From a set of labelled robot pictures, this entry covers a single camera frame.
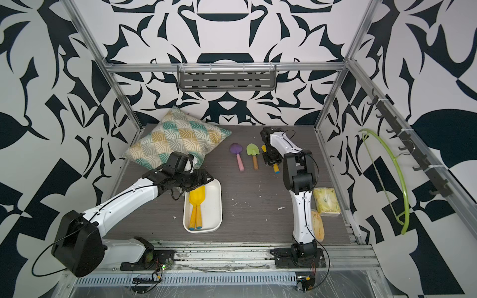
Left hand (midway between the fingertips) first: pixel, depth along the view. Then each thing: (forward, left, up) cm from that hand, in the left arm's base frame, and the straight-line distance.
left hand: (208, 177), depth 82 cm
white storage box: (-9, +3, -14) cm, 17 cm away
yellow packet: (-9, -53, -10) cm, 55 cm away
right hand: (+16, -34, -11) cm, 39 cm away
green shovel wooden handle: (+24, -22, -13) cm, 35 cm away
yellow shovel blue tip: (-4, +7, -12) cm, 15 cm away
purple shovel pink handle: (+25, -14, -13) cm, 32 cm away
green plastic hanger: (+1, -66, +21) cm, 70 cm away
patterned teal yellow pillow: (+24, +16, +4) cm, 29 cm away
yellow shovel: (+11, -33, -10) cm, 36 cm away
